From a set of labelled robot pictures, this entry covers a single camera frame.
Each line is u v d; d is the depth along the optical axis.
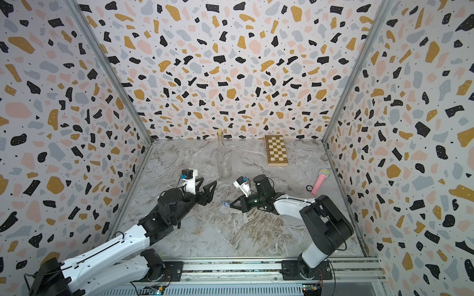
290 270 0.74
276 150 1.14
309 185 1.00
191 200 0.65
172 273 0.73
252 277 0.73
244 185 0.80
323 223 0.47
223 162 1.09
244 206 0.76
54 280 0.42
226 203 0.86
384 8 0.71
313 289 0.71
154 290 0.70
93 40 0.77
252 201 0.77
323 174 1.01
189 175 0.63
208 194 0.67
